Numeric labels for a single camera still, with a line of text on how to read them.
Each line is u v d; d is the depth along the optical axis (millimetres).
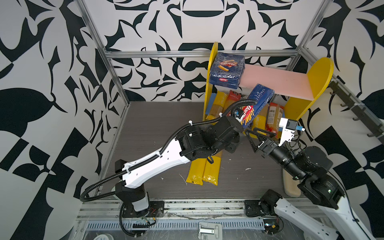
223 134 385
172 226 701
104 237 644
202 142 386
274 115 895
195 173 848
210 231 672
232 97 991
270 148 463
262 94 576
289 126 464
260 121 870
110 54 915
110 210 756
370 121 542
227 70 692
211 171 847
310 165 387
